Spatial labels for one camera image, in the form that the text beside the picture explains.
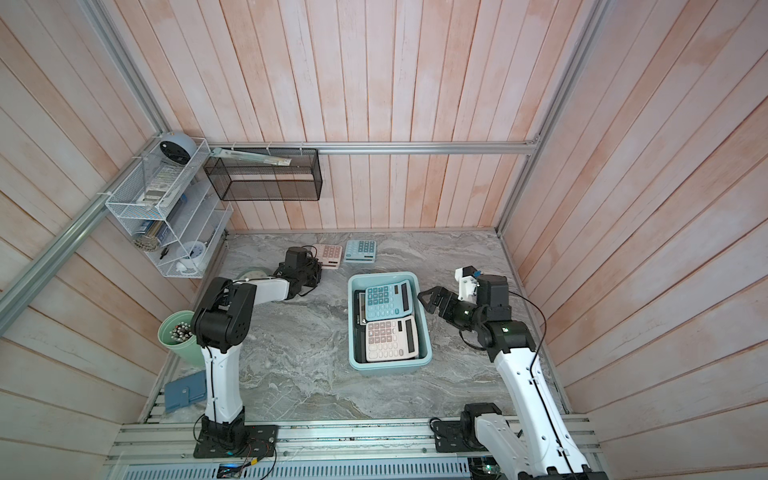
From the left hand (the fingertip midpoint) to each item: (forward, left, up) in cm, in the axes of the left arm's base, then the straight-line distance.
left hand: (326, 261), depth 106 cm
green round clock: (-4, +25, -1) cm, 26 cm away
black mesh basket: (+21, +31, +20) cm, 43 cm away
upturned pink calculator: (-33, -23, +7) cm, 40 cm away
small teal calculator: (+6, -12, -2) cm, 14 cm away
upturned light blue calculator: (-21, -22, +7) cm, 31 cm away
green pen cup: (-34, +33, +14) cm, 49 cm away
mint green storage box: (-16, -13, +10) cm, 22 cm away
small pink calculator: (+5, 0, -2) cm, 5 cm away
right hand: (-26, -32, +17) cm, 45 cm away
